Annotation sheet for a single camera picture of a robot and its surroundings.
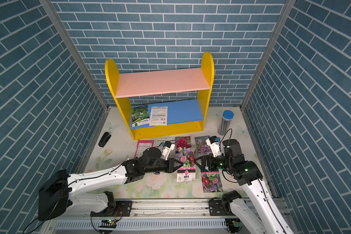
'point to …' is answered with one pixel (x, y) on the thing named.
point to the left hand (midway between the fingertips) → (186, 167)
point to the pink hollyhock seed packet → (182, 142)
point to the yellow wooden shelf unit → (183, 116)
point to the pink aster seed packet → (187, 156)
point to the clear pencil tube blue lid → (224, 124)
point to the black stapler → (104, 139)
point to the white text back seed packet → (157, 142)
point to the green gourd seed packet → (140, 116)
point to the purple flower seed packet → (203, 148)
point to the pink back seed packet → (142, 146)
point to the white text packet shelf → (158, 116)
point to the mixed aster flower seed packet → (211, 182)
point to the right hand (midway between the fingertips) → (203, 159)
